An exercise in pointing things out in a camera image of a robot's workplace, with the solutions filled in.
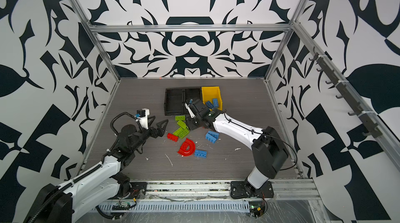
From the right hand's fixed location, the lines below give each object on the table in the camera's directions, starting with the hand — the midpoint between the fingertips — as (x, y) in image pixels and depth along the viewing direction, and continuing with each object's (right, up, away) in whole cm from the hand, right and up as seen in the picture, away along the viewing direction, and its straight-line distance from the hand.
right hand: (190, 120), depth 84 cm
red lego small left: (-10, -10, +5) cm, 15 cm away
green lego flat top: (-7, 0, +15) cm, 16 cm away
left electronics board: (-30, -36, -14) cm, 49 cm away
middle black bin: (+1, +15, +31) cm, 35 cm away
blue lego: (+15, +10, +21) cm, 28 cm away
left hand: (-14, +3, -5) cm, 16 cm away
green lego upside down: (-4, -9, +7) cm, 12 cm away
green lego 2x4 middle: (-6, -4, +11) cm, 13 cm away
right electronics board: (+31, -37, -13) cm, 50 cm away
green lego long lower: (-7, -8, +9) cm, 14 cm away
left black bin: (-12, +9, +21) cm, 25 cm away
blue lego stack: (+12, -10, +5) cm, 16 cm away
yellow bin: (+12, +15, +25) cm, 32 cm away
